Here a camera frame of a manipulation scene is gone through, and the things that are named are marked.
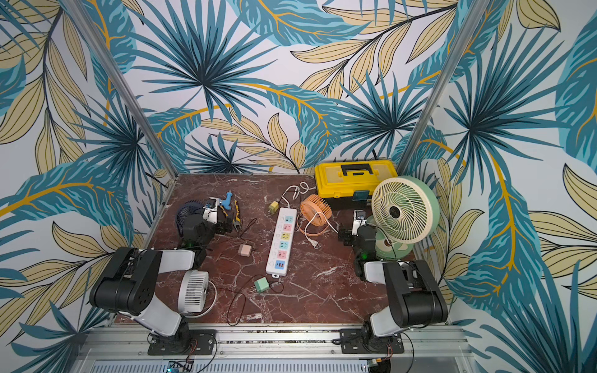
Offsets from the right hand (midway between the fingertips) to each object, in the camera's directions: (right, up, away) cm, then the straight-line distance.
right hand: (356, 223), depth 93 cm
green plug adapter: (-36, -21, -9) cm, 43 cm away
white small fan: (-57, -19, -19) cm, 63 cm away
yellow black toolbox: (-1, +16, +7) cm, 17 cm away
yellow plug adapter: (-34, +6, +10) cm, 36 cm away
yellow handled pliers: (-50, 0, +7) cm, 50 cm away
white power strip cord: (-21, +15, +19) cm, 32 cm away
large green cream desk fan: (+12, +6, -17) cm, 22 cm away
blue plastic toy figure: (-56, +8, +13) cm, 58 cm away
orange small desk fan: (-17, +5, -2) cm, 17 cm away
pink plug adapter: (-44, -10, -2) cm, 46 cm away
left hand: (-54, +5, 0) cm, 54 cm away
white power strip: (-30, -4, +4) cm, 31 cm away
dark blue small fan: (-66, +2, -1) cm, 66 cm away
